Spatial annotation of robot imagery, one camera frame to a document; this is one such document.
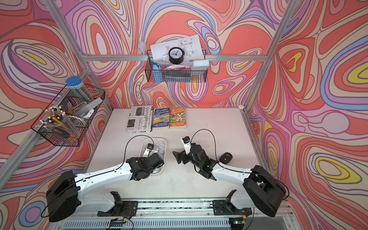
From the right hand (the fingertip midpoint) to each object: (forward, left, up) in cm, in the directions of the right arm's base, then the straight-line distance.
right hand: (181, 151), depth 84 cm
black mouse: (-1, -28, -8) cm, 29 cm away
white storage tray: (+11, +14, -6) cm, 19 cm away
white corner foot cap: (+47, -52, -11) cm, 71 cm away
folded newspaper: (+31, +31, -5) cm, 44 cm away
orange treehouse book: (+33, +3, -7) cm, 34 cm away
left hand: (-4, +19, -3) cm, 20 cm away
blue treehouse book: (+33, +16, -7) cm, 37 cm away
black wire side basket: (+11, +52, +23) cm, 58 cm away
